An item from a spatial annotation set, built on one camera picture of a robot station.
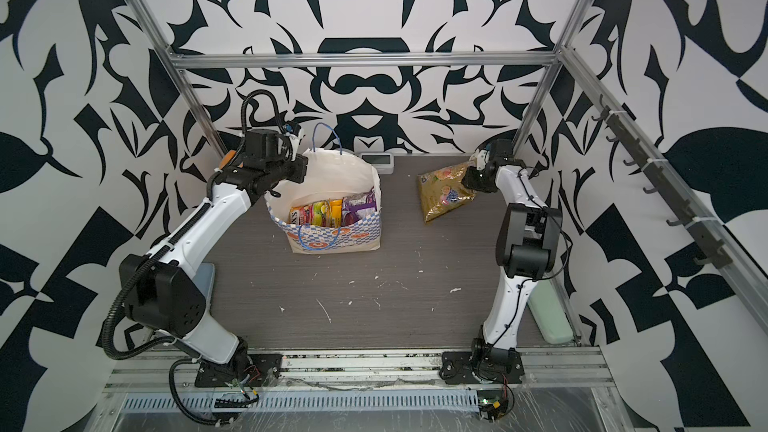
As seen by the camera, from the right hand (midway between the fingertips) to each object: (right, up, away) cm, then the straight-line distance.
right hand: (470, 175), depth 99 cm
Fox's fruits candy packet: (-49, -12, -5) cm, 50 cm away
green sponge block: (+15, -37, -21) cm, 45 cm away
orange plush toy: (-88, +7, +17) cm, 90 cm away
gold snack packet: (-9, -5, 0) cm, 10 cm away
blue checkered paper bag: (-44, 0, -11) cm, 45 cm away
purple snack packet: (-36, -9, -9) cm, 38 cm away
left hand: (-51, +6, -15) cm, 54 cm away
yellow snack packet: (-43, -12, -6) cm, 45 cm away
